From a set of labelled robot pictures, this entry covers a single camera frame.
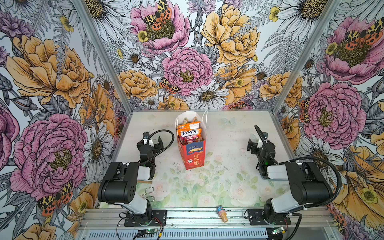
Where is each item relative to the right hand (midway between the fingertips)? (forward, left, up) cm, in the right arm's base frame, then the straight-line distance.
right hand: (257, 143), depth 94 cm
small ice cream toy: (-37, +26, -4) cm, 45 cm away
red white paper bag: (-12, +39, +9) cm, 42 cm away
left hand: (+2, +65, +2) cm, 65 cm away
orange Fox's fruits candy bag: (-5, +41, +17) cm, 44 cm away
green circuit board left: (-43, +62, -9) cm, 76 cm away
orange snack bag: (+1, +41, +17) cm, 44 cm away
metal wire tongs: (-26, +65, -7) cm, 70 cm away
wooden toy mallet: (-20, +67, -6) cm, 70 cm away
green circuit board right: (-44, +1, -8) cm, 45 cm away
